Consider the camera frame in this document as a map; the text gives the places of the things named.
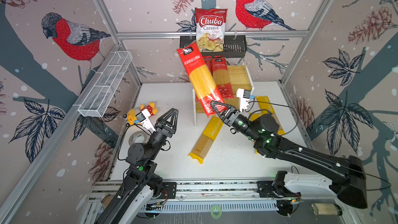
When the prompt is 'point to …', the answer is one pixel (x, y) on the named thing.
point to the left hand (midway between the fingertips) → (175, 112)
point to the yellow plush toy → (151, 110)
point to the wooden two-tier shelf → (241, 77)
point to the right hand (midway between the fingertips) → (207, 107)
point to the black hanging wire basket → (234, 46)
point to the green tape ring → (215, 211)
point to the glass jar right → (330, 209)
